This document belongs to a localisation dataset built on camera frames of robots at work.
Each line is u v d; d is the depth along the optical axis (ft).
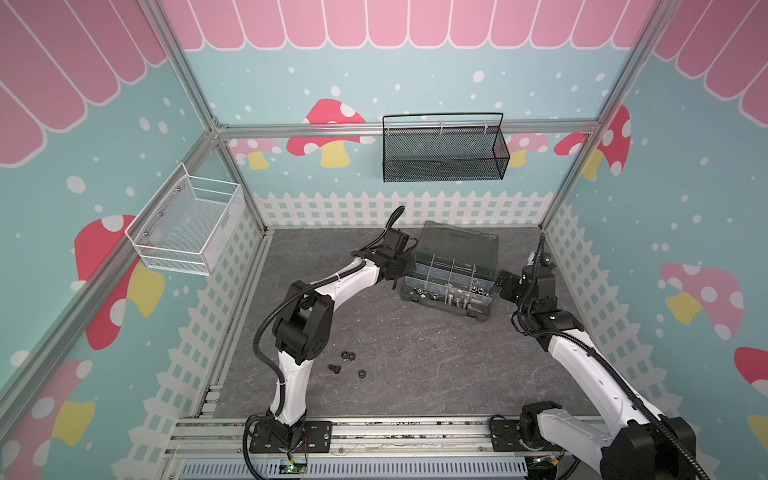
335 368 2.78
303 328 1.73
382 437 2.49
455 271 3.46
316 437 2.45
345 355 2.87
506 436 2.44
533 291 1.98
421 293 3.28
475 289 3.32
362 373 2.78
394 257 2.46
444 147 3.05
